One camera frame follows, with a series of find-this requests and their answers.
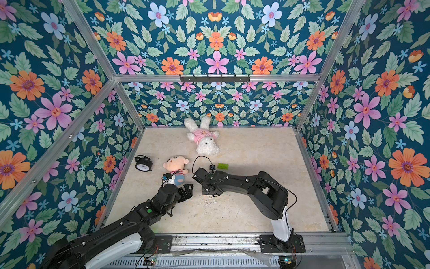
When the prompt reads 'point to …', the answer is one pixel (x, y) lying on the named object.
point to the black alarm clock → (143, 163)
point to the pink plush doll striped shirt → (176, 165)
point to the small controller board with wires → (148, 261)
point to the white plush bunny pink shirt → (203, 137)
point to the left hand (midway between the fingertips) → (190, 187)
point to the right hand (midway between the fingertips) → (211, 192)
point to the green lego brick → (224, 166)
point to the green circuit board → (286, 261)
